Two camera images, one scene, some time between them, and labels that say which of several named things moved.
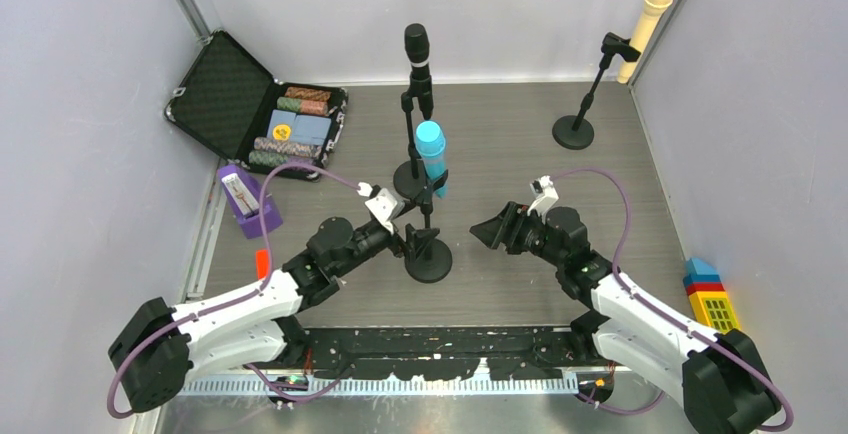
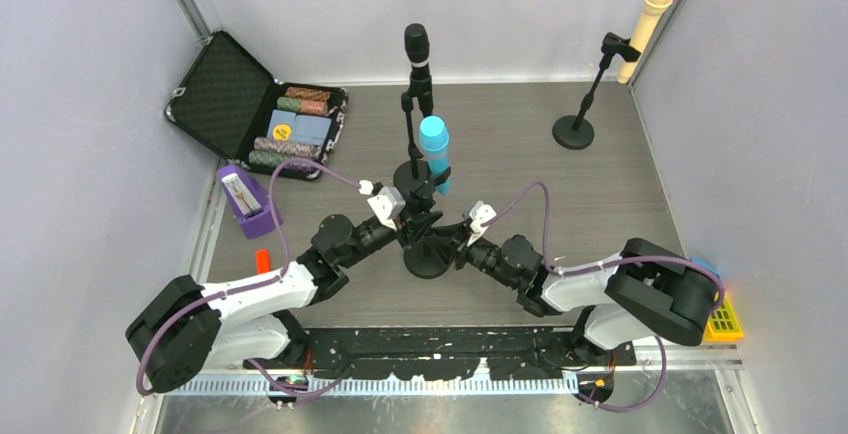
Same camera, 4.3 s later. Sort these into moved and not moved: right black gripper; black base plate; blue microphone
Moved: right black gripper
Not moved: black base plate; blue microphone
